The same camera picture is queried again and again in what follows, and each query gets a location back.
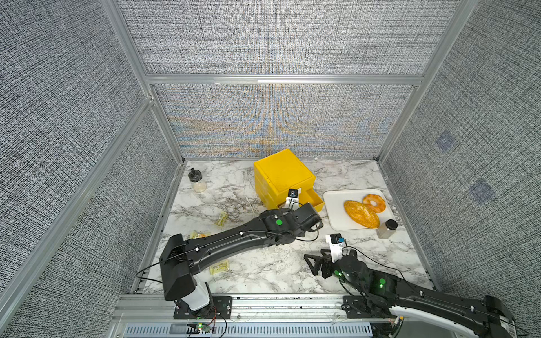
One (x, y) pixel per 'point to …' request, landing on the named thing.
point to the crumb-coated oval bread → (363, 213)
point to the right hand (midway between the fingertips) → (311, 251)
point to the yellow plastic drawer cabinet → (275, 175)
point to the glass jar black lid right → (387, 229)
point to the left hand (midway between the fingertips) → (300, 221)
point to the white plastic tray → (336, 215)
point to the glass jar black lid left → (194, 177)
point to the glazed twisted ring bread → (381, 203)
